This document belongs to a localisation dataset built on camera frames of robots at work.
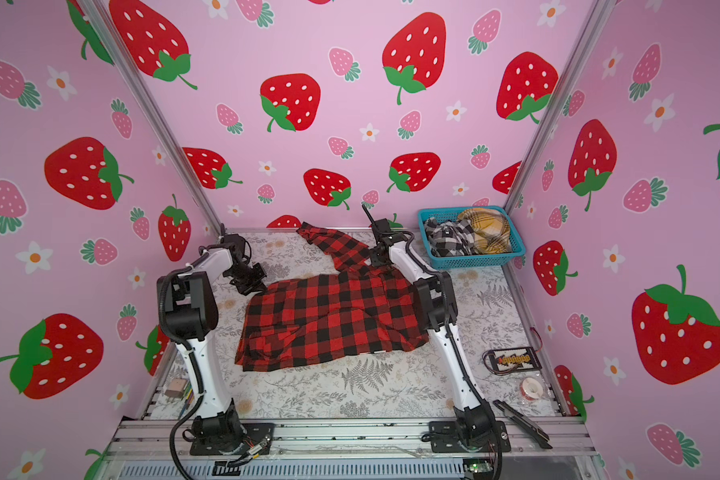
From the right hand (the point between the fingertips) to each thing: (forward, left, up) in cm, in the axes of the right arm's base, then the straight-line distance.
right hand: (381, 257), depth 112 cm
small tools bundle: (-54, +51, +1) cm, 75 cm away
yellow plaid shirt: (+10, -39, +9) cm, 41 cm away
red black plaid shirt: (-30, +25, 0) cm, 39 cm away
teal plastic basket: (+20, -26, +7) cm, 33 cm away
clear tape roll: (-42, -46, -2) cm, 63 cm away
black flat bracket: (-52, -43, -1) cm, 68 cm away
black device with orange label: (-35, -40, -1) cm, 53 cm away
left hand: (-18, +38, +1) cm, 42 cm away
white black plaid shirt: (+5, -25, +8) cm, 27 cm away
